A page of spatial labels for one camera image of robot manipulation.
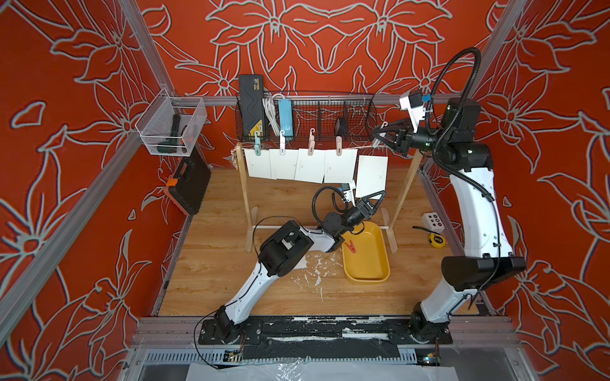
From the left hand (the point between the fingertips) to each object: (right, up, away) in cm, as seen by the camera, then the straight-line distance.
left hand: (387, 194), depth 73 cm
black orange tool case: (-74, +4, +22) cm, 77 cm away
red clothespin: (-7, -21, +19) cm, 29 cm away
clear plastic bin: (-78, +26, +16) cm, 84 cm away
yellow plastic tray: (-2, -25, +18) cm, 31 cm away
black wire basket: (-16, +32, +24) cm, 43 cm away
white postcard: (-4, +6, +2) cm, 8 cm away
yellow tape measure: (+26, -18, +17) cm, 36 cm away
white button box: (+26, -12, +22) cm, 36 cm away
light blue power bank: (-33, +28, +16) cm, 47 cm away
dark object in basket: (-11, +27, +19) cm, 35 cm away
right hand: (-9, +17, -12) cm, 23 cm away
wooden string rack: (+8, -12, +19) cm, 24 cm away
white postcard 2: (-27, -18, -13) cm, 35 cm away
